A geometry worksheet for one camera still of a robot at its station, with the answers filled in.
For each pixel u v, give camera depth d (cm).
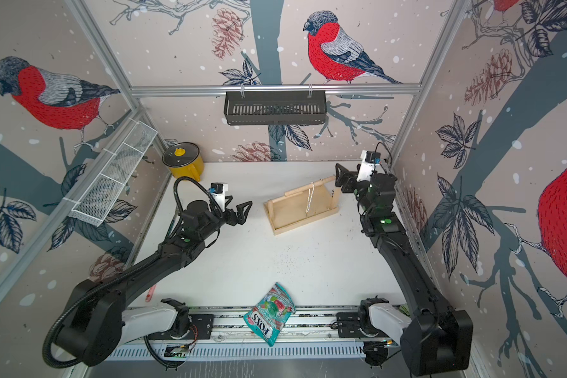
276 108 106
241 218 74
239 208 73
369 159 61
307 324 76
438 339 38
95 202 80
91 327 40
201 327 75
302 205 104
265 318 72
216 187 70
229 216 73
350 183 66
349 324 73
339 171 71
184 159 107
